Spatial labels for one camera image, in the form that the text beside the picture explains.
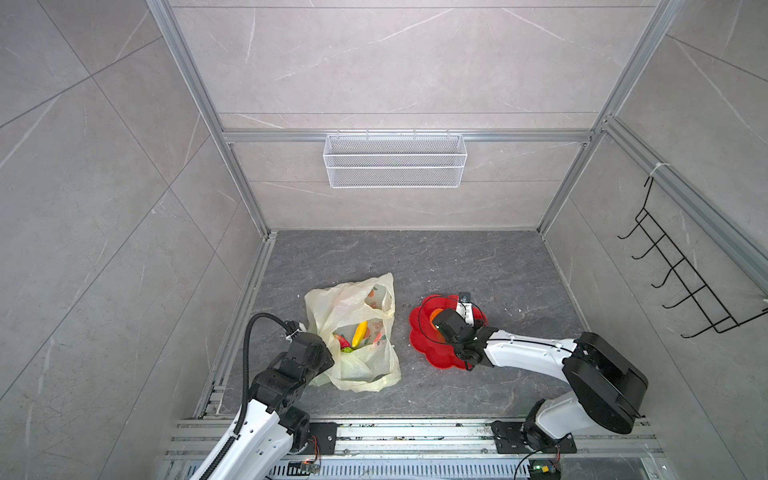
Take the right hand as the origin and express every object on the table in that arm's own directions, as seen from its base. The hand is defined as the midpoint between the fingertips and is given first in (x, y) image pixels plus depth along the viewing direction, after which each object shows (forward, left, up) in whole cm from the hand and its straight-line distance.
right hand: (458, 319), depth 91 cm
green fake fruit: (-10, +33, +3) cm, 35 cm away
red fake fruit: (-7, +36, -1) cm, 36 cm away
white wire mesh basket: (+47, +18, +27) cm, 57 cm away
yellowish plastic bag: (-5, +30, +11) cm, 32 cm away
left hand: (-9, +39, +6) cm, 41 cm away
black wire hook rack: (-17, -45, +29) cm, 56 cm away
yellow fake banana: (-3, +31, -1) cm, 31 cm away
